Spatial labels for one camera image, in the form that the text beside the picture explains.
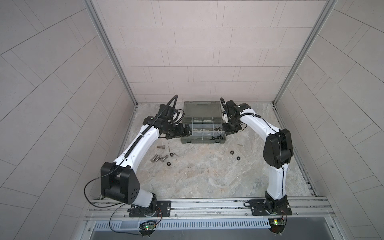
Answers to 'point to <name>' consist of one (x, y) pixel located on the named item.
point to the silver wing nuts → (218, 129)
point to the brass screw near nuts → (239, 144)
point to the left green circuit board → (149, 227)
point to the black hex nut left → (168, 163)
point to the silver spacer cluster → (156, 157)
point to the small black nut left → (171, 154)
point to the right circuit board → (277, 225)
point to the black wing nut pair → (214, 138)
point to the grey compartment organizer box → (205, 119)
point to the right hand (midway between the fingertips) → (226, 133)
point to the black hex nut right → (238, 158)
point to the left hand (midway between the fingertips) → (189, 131)
